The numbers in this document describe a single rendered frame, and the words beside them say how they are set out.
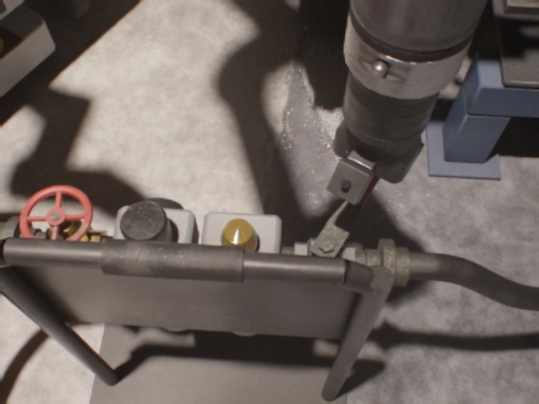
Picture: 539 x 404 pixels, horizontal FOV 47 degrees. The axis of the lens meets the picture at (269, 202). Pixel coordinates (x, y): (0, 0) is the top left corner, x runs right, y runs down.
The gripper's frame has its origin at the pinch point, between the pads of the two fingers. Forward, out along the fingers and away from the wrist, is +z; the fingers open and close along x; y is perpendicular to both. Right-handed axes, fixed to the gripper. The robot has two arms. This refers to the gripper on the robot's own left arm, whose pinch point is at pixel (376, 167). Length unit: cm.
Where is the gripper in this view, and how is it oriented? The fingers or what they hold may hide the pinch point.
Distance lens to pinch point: 68.2
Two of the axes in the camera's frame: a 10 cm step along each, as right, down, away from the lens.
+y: -5.4, 7.5, -3.9
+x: 8.4, 4.8, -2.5
